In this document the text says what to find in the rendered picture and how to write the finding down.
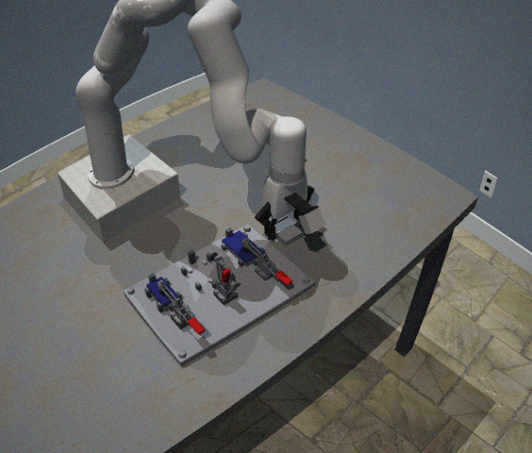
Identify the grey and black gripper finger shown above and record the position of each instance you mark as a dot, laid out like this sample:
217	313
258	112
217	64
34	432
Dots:
296	212
263	217

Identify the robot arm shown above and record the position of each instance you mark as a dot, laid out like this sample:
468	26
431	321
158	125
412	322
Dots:
124	41

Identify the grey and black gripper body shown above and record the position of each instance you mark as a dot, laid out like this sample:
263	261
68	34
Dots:
275	193

